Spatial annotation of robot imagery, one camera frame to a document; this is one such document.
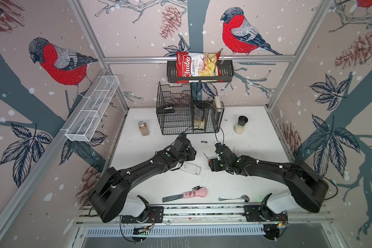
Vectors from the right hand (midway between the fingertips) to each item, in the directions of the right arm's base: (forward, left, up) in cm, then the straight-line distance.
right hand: (212, 165), depth 89 cm
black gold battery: (-13, +9, -1) cm, 16 cm away
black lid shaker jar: (+27, -20, +10) cm, 35 cm away
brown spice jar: (+20, +45, +9) cm, 50 cm away
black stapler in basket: (+25, +28, +22) cm, 44 cm away
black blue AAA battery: (+17, +5, -1) cm, 18 cm away
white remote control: (-2, +12, -1) cm, 12 cm away
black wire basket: (+22, +20, +22) cm, 37 cm away
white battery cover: (+12, -16, -3) cm, 20 cm away
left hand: (+2, +10, +10) cm, 14 cm away
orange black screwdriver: (+3, +2, +2) cm, 4 cm away
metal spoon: (-16, -17, -4) cm, 23 cm away
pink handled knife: (-15, +7, 0) cm, 17 cm away
